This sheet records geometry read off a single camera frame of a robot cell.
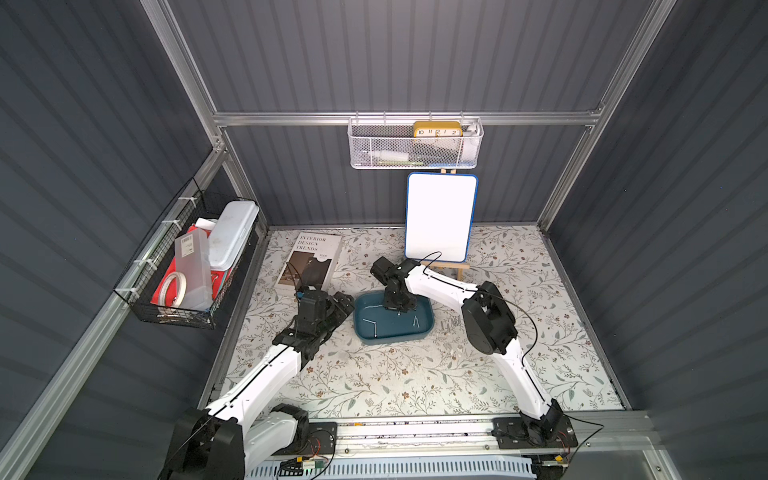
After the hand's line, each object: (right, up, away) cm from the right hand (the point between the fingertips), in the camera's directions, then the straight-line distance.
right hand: (399, 305), depth 98 cm
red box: (-43, +11, -28) cm, 53 cm away
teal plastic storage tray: (-8, -5, -4) cm, 11 cm away
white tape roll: (-47, +9, -36) cm, 60 cm away
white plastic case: (-44, +25, -22) cm, 55 cm away
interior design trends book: (-28, +19, +12) cm, 37 cm away
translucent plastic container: (-49, +15, -30) cm, 59 cm away
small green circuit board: (-20, -33, -28) cm, 47 cm away
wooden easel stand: (+17, +13, +4) cm, 22 cm away
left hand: (-16, +2, -13) cm, 20 cm away
